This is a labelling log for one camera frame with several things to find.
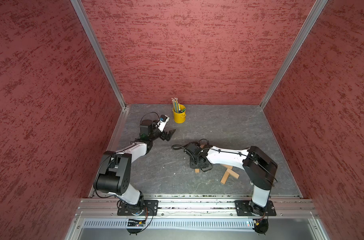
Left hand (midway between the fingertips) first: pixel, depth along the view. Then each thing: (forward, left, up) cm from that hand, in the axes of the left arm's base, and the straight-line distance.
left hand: (168, 127), depth 92 cm
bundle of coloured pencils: (+19, -4, +1) cm, 20 cm away
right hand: (-20, -18, -13) cm, 30 cm away
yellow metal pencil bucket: (+14, -7, -6) cm, 16 cm away
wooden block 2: (-26, -35, -12) cm, 45 cm away
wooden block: (-23, -18, -11) cm, 31 cm away
